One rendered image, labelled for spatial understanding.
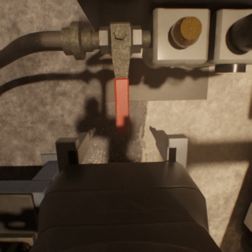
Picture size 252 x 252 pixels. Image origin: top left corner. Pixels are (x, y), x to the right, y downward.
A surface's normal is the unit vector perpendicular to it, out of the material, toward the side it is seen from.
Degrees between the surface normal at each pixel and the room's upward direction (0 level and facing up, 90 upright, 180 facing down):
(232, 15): 0
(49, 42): 15
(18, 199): 0
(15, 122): 0
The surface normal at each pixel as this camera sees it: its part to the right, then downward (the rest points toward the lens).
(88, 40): 0.02, 0.40
